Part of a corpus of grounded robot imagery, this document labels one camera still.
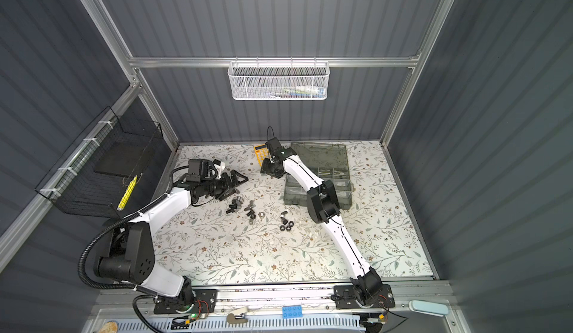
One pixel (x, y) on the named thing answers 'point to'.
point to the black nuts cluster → (287, 225)
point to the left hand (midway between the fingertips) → (242, 183)
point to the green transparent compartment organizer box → (327, 161)
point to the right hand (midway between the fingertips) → (266, 173)
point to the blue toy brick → (292, 311)
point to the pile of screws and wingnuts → (236, 204)
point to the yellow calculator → (262, 152)
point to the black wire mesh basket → (96, 174)
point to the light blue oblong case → (429, 307)
